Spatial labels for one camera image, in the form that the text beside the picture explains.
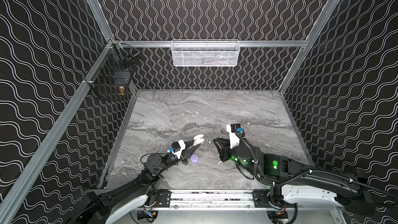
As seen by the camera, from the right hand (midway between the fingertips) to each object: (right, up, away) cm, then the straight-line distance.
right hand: (212, 141), depth 65 cm
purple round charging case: (-8, -15, +22) cm, 27 cm away
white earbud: (+2, -6, -8) cm, 10 cm away
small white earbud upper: (-1, -1, +4) cm, 4 cm away
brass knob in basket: (-47, +24, +17) cm, 56 cm away
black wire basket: (-60, +37, +35) cm, 79 cm away
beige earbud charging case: (-6, 0, +3) cm, 7 cm away
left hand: (-5, -2, +2) cm, 6 cm away
